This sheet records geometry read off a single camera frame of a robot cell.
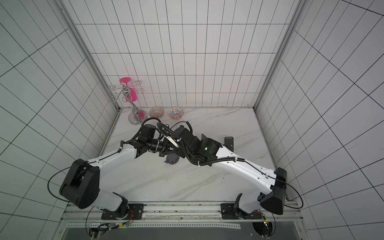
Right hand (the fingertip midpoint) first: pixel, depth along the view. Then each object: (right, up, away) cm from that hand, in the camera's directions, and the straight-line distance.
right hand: (178, 135), depth 72 cm
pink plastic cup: (-40, +25, +42) cm, 64 cm away
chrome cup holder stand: (-36, +10, +41) cm, 56 cm away
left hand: (-1, -9, +5) cm, 11 cm away
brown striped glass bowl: (-22, +14, +42) cm, 49 cm away
